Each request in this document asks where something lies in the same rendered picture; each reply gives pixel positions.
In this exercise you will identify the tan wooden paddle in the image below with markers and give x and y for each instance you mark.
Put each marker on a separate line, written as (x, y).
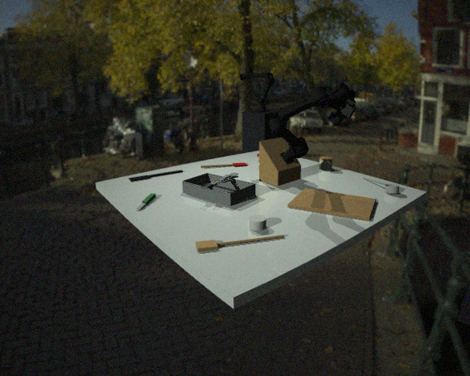
(208, 245)

